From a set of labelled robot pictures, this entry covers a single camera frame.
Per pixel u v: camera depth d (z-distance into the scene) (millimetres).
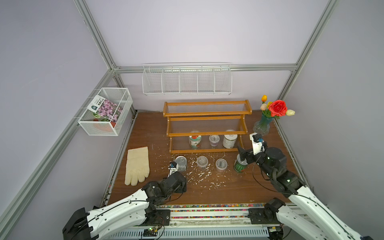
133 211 503
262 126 988
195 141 936
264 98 868
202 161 870
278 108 719
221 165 861
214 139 953
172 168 722
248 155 632
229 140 913
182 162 870
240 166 826
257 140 606
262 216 736
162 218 738
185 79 993
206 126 1054
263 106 826
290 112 809
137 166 918
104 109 735
